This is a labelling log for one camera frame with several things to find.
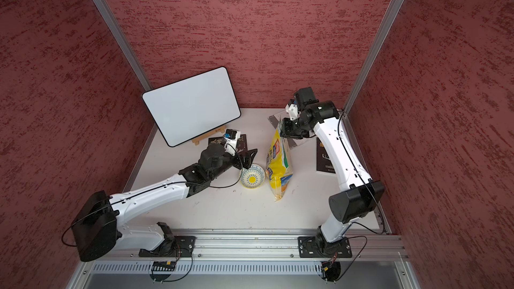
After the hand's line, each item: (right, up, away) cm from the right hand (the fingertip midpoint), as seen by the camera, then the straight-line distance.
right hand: (283, 137), depth 76 cm
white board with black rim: (-41, +13, +13) cm, 45 cm away
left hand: (-14, -5, +3) cm, 15 cm away
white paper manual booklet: (+8, -4, +29) cm, 30 cm away
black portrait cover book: (-32, -3, +30) cm, 44 cm away
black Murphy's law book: (+23, -13, +22) cm, 34 cm away
